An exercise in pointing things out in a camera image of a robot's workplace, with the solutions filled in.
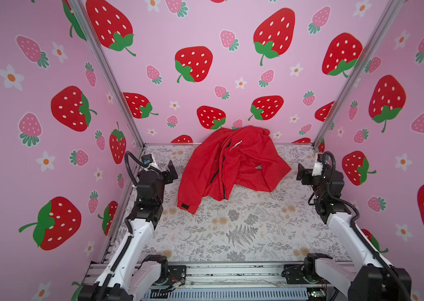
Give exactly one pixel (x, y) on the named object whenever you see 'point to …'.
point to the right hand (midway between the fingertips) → (308, 163)
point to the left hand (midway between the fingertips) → (162, 162)
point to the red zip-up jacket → (221, 159)
